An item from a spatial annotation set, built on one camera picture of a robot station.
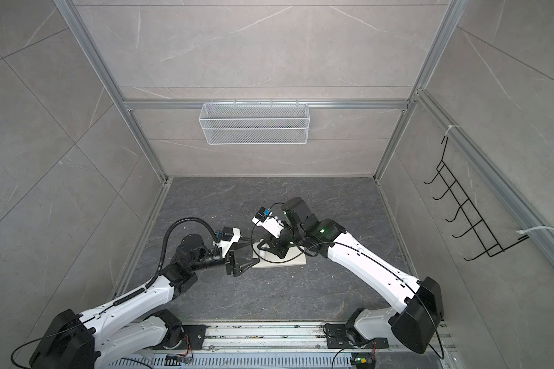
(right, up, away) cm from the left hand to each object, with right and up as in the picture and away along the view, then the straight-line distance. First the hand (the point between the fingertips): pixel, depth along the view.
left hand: (256, 246), depth 71 cm
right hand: (+2, +2, +1) cm, 3 cm away
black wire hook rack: (+63, +3, -11) cm, 65 cm away
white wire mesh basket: (-4, +48, +30) cm, 57 cm away
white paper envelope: (+1, -5, +4) cm, 6 cm away
